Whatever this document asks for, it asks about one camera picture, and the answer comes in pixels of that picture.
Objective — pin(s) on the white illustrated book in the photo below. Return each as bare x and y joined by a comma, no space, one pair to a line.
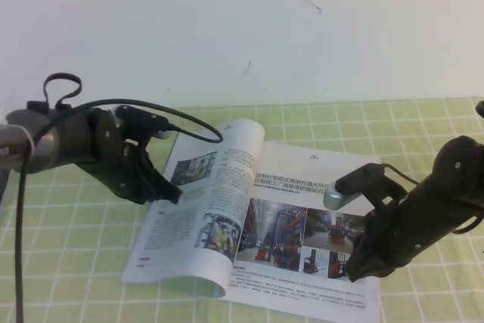
251,221

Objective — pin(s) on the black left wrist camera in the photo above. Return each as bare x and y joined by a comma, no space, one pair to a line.
141,125

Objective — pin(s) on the green checkered tablecloth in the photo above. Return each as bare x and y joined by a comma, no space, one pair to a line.
77,235

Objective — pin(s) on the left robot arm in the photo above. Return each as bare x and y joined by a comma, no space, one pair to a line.
39,138

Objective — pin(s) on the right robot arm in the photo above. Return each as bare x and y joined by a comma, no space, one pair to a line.
457,178

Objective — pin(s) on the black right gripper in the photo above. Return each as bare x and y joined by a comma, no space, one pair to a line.
395,234

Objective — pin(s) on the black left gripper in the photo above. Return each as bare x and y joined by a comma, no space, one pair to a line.
123,165

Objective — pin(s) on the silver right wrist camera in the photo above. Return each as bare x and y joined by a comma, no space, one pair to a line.
369,181

